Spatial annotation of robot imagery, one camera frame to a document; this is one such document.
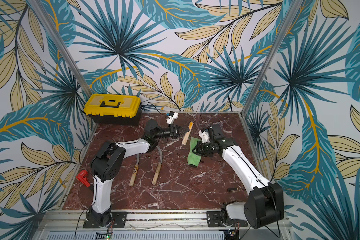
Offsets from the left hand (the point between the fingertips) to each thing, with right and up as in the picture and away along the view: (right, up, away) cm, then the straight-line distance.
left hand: (189, 132), depth 78 cm
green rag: (+2, -14, -1) cm, 14 cm away
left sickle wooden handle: (-32, -28, +6) cm, 43 cm away
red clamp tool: (-60, -25, +8) cm, 66 cm away
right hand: (+3, -10, +3) cm, 11 cm away
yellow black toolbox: (-47, +15, +22) cm, 54 cm away
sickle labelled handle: (-1, -2, 0) cm, 2 cm away
